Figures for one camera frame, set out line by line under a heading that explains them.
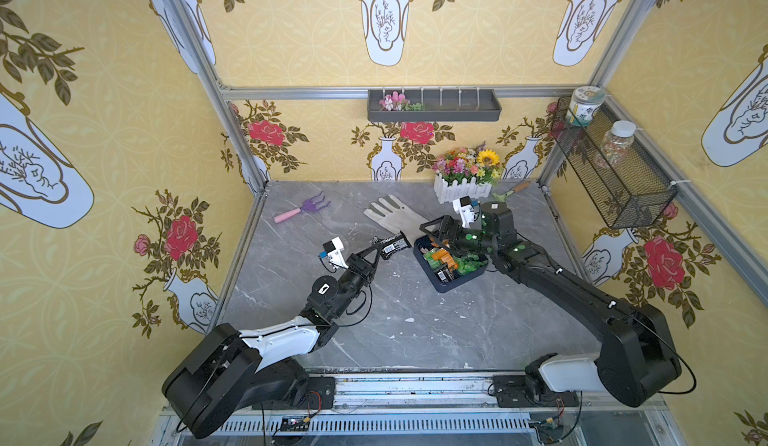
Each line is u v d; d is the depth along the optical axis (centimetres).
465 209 76
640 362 41
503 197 117
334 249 73
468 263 94
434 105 92
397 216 110
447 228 70
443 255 94
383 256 75
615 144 72
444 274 90
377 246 76
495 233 63
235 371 42
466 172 104
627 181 82
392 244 76
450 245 69
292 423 73
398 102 88
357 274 70
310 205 115
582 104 85
